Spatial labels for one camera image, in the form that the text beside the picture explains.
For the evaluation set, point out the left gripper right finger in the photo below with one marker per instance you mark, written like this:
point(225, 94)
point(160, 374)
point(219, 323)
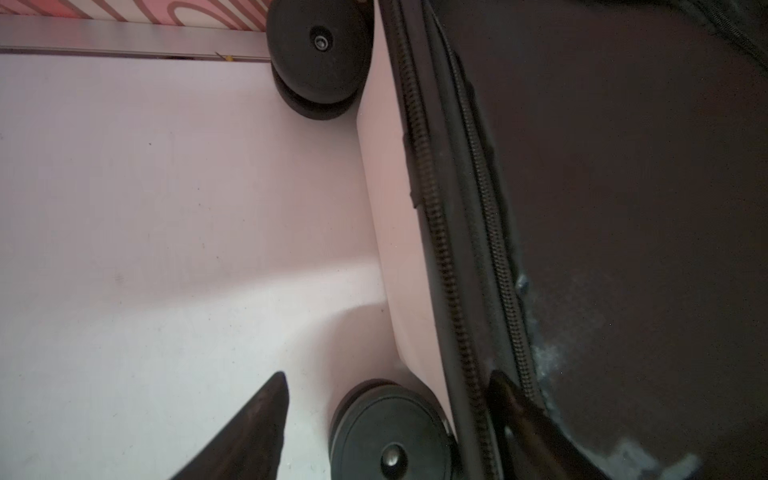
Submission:
point(521, 423)

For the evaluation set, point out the black suitcase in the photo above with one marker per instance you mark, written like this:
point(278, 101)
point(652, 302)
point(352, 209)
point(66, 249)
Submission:
point(590, 181)

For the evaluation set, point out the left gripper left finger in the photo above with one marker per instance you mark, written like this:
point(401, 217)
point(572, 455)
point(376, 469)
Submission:
point(249, 446)

